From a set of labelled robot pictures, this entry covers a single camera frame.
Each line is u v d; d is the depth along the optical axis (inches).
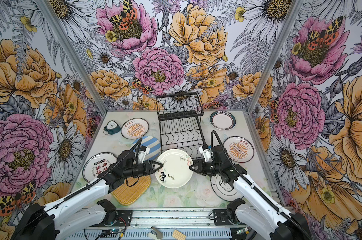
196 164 29.2
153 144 40.2
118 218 28.7
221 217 29.1
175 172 30.0
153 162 28.7
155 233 27.2
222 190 32.8
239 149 39.1
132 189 32.6
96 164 36.3
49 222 16.2
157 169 29.3
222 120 45.8
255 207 19.0
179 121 44.0
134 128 43.8
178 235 27.1
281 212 16.4
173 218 29.9
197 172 26.7
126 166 25.3
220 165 23.9
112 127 41.5
